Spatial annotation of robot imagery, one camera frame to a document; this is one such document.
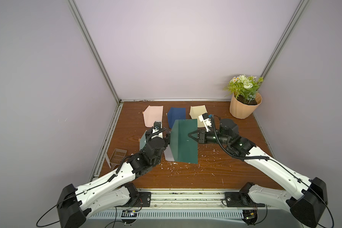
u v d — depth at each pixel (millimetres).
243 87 889
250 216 709
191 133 688
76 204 397
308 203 363
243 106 954
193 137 681
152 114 1107
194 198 749
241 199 660
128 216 717
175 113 1110
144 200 730
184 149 716
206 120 653
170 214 696
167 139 735
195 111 1142
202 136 611
